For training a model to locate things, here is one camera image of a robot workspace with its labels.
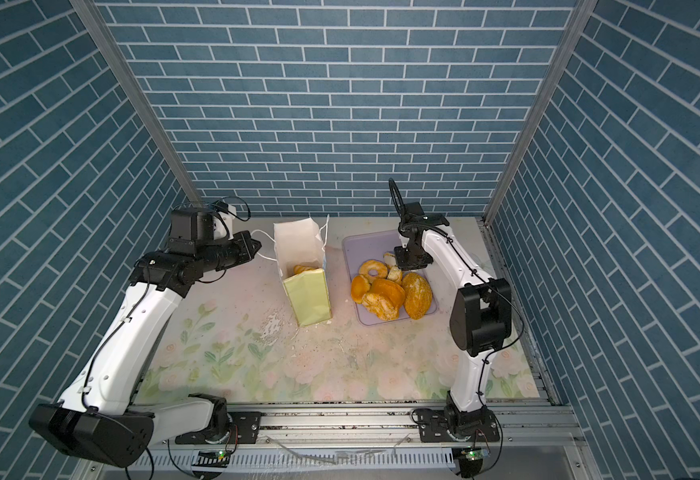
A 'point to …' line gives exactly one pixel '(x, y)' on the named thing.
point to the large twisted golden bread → (385, 298)
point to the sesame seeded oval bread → (417, 295)
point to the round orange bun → (359, 288)
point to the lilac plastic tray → (359, 247)
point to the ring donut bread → (367, 266)
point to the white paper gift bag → (300, 251)
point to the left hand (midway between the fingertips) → (264, 242)
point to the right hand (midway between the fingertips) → (406, 262)
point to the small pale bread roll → (394, 273)
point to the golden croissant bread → (298, 269)
